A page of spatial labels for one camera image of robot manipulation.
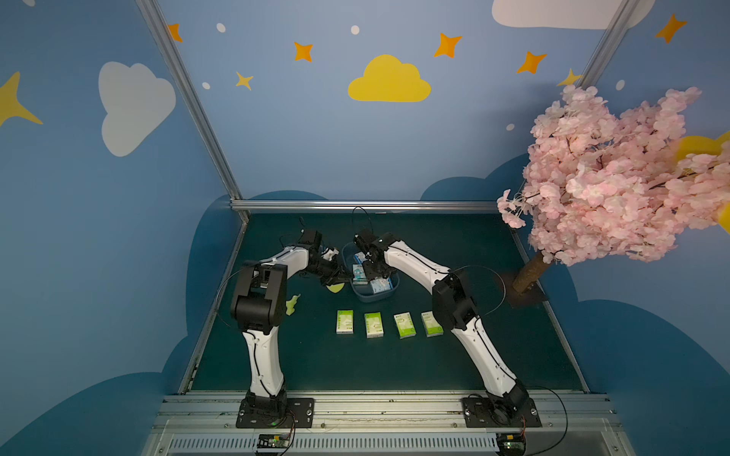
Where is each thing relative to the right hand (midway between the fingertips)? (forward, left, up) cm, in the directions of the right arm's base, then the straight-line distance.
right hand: (380, 269), depth 102 cm
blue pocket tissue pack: (-5, +7, +1) cm, 9 cm away
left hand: (-5, +9, +4) cm, 11 cm away
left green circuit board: (-53, +26, -3) cm, 59 cm away
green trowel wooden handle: (-8, +15, -1) cm, 18 cm away
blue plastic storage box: (-11, +5, +1) cm, 12 cm away
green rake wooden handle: (-15, +30, -2) cm, 34 cm away
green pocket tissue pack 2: (-21, +1, 0) cm, 21 cm away
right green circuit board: (-49, -37, -5) cm, 62 cm away
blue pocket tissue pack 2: (-7, 0, 0) cm, 7 cm away
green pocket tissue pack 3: (-21, -9, 0) cm, 23 cm away
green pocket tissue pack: (-22, +11, 0) cm, 24 cm away
